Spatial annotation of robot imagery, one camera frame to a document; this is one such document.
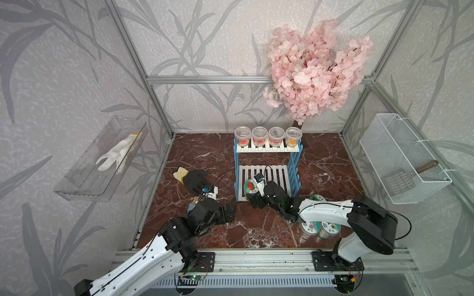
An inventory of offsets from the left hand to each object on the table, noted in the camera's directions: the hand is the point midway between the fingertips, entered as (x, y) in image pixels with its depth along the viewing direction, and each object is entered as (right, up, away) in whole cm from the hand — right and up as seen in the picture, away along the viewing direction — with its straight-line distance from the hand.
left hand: (229, 209), depth 75 cm
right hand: (+10, +6, +11) cm, 17 cm away
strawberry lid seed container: (+9, +8, +10) cm, 15 cm away
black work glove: (-20, +8, +21) cm, 30 cm away
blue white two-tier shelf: (+26, +16, +30) cm, 43 cm away
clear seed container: (+12, +31, -1) cm, 33 cm away
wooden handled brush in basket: (+69, +14, -4) cm, 70 cm away
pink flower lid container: (+33, -8, 0) cm, 34 cm away
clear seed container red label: (+5, +31, -1) cm, 31 cm away
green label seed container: (+39, +3, +8) cm, 40 cm away
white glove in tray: (-40, +22, -8) cm, 46 cm away
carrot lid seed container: (+40, -8, 0) cm, 41 cm away
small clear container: (+26, +31, 0) cm, 40 cm away
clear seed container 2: (+19, +30, -1) cm, 36 cm away
